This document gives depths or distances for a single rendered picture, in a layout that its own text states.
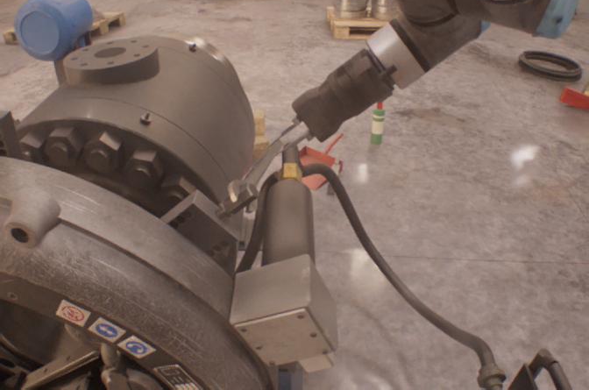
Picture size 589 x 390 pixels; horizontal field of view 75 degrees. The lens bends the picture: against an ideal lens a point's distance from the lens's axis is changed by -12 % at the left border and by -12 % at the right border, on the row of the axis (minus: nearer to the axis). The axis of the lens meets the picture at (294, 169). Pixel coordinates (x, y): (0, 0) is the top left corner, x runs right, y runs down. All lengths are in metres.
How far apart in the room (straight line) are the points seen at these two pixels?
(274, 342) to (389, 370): 0.92
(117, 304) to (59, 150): 0.39
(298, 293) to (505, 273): 1.40
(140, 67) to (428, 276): 1.25
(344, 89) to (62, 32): 0.77
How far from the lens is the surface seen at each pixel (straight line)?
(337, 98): 0.63
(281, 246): 0.58
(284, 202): 0.66
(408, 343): 1.49
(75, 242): 0.47
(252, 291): 0.53
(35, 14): 1.19
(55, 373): 0.78
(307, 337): 0.53
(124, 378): 0.57
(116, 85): 0.92
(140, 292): 0.47
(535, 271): 1.89
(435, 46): 0.60
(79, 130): 0.82
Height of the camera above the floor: 1.20
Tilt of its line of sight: 33 degrees down
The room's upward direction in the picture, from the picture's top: straight up
